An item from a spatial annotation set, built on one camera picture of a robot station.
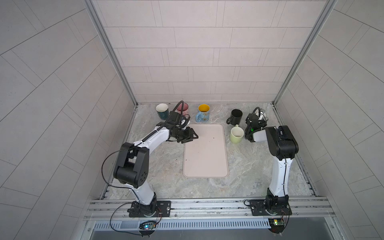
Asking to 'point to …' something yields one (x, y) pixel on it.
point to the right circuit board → (277, 225)
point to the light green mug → (236, 134)
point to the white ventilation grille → (217, 223)
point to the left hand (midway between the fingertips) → (198, 135)
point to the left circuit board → (148, 225)
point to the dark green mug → (162, 111)
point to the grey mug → (263, 116)
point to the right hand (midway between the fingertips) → (256, 114)
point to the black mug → (235, 118)
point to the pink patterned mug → (185, 108)
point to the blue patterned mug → (203, 115)
